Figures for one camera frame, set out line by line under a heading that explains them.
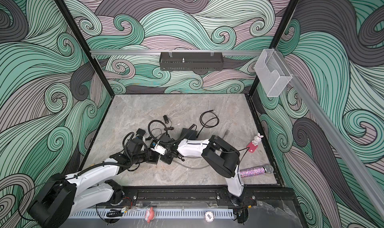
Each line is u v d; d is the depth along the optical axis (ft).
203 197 2.44
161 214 2.29
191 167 2.74
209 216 2.08
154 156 2.72
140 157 2.40
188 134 3.14
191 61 3.15
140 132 3.19
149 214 2.12
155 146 2.55
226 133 3.21
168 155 2.20
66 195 1.32
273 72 2.56
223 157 1.57
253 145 2.96
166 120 3.31
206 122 3.03
